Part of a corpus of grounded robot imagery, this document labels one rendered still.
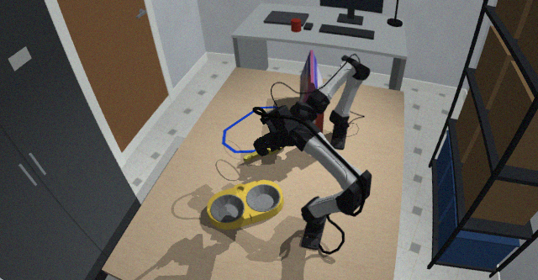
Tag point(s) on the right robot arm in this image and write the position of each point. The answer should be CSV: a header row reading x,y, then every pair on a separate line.
x,y
321,99

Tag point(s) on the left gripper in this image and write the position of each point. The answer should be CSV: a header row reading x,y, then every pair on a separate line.
x,y
268,141

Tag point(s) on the dry cat food bag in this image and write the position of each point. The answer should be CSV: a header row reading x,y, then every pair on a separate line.
x,y
311,80

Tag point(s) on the yellow-green scoop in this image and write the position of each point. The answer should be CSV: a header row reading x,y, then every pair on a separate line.
x,y
255,155

